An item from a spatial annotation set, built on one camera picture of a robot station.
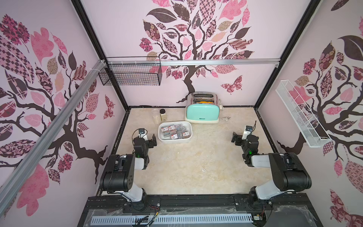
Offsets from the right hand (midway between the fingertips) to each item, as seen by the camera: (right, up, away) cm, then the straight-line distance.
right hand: (239, 134), depth 94 cm
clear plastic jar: (-59, +12, +9) cm, 61 cm away
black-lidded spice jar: (-55, +13, +12) cm, 58 cm away
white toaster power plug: (-4, +11, +16) cm, 19 cm away
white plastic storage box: (-45, +1, +6) cm, 45 cm away
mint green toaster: (-25, +19, +3) cm, 32 cm away
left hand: (-64, -2, 0) cm, 64 cm away
